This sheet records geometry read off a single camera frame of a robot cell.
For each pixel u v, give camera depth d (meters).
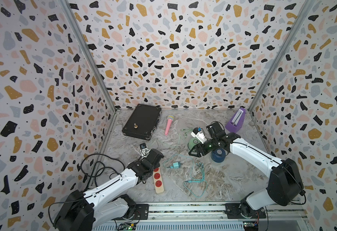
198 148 0.72
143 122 1.10
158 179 0.82
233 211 0.74
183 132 1.07
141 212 0.73
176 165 0.88
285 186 0.43
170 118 1.13
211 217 0.73
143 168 0.61
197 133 0.75
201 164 0.91
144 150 0.74
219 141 0.62
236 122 1.03
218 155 0.84
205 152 0.73
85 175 0.85
